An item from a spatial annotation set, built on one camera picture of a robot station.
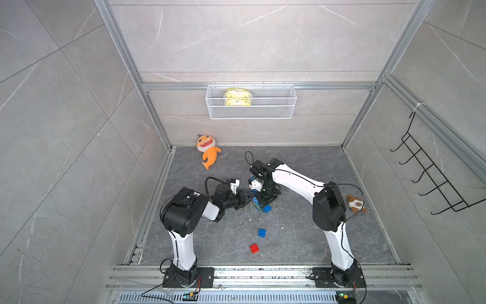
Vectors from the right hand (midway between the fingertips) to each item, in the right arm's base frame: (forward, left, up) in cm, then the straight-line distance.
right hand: (265, 204), depth 88 cm
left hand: (+5, +4, +1) cm, 6 cm away
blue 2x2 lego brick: (-12, +2, -4) cm, 13 cm away
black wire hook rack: (-14, -57, +27) cm, 65 cm away
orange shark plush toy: (+38, +33, +3) cm, 50 cm away
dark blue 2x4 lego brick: (-1, +5, +5) cm, 7 cm away
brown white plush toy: (0, -44, -3) cm, 45 cm away
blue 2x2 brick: (-3, 0, +1) cm, 3 cm away
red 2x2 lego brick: (-19, +6, -4) cm, 20 cm away
